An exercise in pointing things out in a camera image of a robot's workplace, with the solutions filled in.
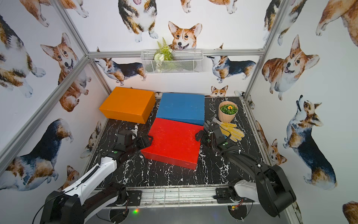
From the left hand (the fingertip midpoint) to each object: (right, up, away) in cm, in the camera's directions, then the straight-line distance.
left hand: (149, 137), depth 85 cm
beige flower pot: (+51, +16, +12) cm, 55 cm away
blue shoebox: (+20, +18, +15) cm, 31 cm away
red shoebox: (+15, -3, -1) cm, 16 cm away
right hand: (+30, 0, 0) cm, 30 cm away
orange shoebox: (-20, +20, +18) cm, 34 cm away
